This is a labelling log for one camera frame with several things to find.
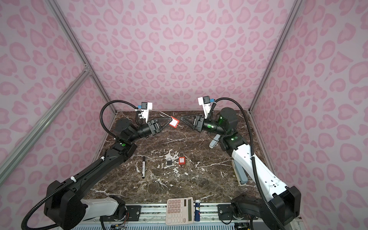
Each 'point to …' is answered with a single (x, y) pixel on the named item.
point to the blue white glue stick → (197, 212)
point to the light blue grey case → (214, 141)
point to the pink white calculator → (179, 211)
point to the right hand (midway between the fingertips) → (183, 119)
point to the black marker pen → (143, 167)
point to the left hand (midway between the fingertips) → (171, 119)
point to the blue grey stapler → (241, 174)
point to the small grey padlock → (169, 161)
